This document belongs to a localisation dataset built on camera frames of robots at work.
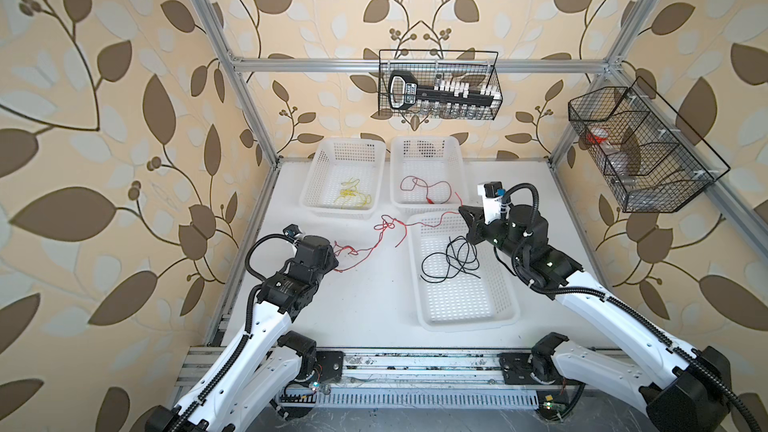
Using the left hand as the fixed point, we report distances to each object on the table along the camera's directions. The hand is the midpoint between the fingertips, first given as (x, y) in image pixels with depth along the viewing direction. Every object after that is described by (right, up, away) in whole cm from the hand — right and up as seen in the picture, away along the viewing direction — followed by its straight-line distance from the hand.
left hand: (327, 249), depth 79 cm
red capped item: (+74, +31, +1) cm, 80 cm away
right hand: (+36, +11, -5) cm, 38 cm away
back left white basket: (-2, +20, +36) cm, 41 cm away
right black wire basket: (+82, +23, -7) cm, 85 cm away
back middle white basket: (+31, +22, +37) cm, 53 cm away
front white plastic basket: (+38, -13, +9) cm, 41 cm away
